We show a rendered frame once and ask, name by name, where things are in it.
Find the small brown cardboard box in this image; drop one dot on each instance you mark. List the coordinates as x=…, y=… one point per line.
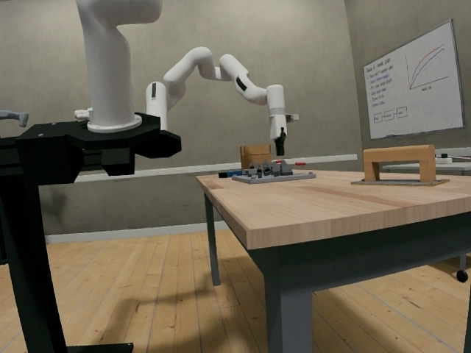
x=257, y=154

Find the blue spirit level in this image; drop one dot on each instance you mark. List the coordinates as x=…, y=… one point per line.
x=230, y=174

